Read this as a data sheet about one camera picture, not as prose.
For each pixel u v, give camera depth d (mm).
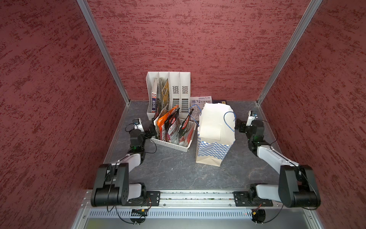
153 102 976
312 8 713
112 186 421
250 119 772
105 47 874
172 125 830
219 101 1217
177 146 882
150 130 820
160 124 776
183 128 798
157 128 829
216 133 1002
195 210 715
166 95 1033
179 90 1158
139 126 776
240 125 804
